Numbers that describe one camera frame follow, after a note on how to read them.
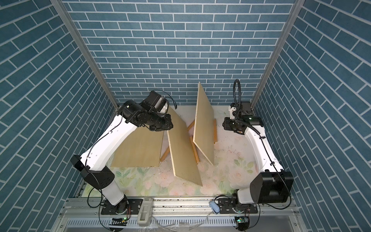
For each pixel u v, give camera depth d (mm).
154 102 511
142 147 956
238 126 578
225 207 731
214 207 718
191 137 963
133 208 726
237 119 570
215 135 975
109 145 433
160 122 598
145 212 690
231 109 740
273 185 407
